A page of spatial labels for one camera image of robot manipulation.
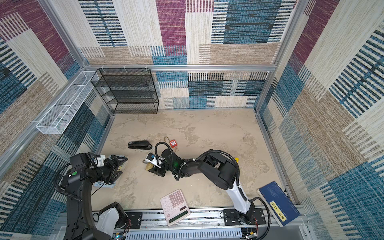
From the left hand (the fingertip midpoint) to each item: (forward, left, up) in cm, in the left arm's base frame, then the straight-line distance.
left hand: (124, 162), depth 76 cm
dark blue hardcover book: (-17, -78, -14) cm, 81 cm away
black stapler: (+18, -1, -12) cm, 22 cm away
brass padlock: (+3, -9, -12) cm, 15 cm away
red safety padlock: (+21, -21, -14) cm, 33 cm away
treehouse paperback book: (-11, +5, +2) cm, 13 cm away
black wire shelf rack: (+56, +12, +1) cm, 58 cm away
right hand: (+3, -11, -13) cm, 17 cm away
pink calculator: (-18, -25, -14) cm, 34 cm away
